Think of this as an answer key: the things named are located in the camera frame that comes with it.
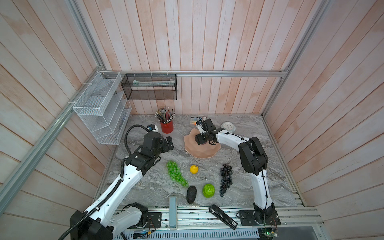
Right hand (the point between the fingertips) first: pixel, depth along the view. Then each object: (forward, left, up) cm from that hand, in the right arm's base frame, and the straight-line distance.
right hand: (200, 136), depth 104 cm
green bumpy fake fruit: (-38, -4, +4) cm, 39 cm away
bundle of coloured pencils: (+9, +25, +12) cm, 29 cm away
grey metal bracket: (-48, +14, 0) cm, 50 cm away
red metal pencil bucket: (+5, +23, +3) cm, 24 cm away
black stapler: (-50, -12, 0) cm, 51 cm away
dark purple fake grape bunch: (-32, -15, 0) cm, 35 cm away
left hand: (-19, +20, +19) cm, 33 cm away
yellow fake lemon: (-26, +4, +2) cm, 26 cm away
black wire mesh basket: (+27, +36, +22) cm, 50 cm away
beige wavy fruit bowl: (-11, -2, -2) cm, 11 cm away
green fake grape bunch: (-28, +15, +1) cm, 32 cm away
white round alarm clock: (+10, -22, -1) cm, 25 cm away
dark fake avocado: (-39, +5, +2) cm, 39 cm away
